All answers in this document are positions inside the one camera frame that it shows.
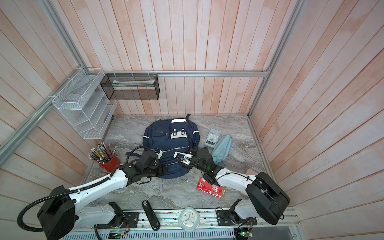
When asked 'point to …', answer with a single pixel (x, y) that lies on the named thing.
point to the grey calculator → (212, 138)
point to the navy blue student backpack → (170, 136)
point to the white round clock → (189, 219)
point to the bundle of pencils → (101, 153)
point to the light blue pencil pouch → (221, 150)
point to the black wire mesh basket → (131, 86)
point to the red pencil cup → (111, 165)
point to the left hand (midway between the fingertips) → (167, 172)
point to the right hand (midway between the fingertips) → (181, 150)
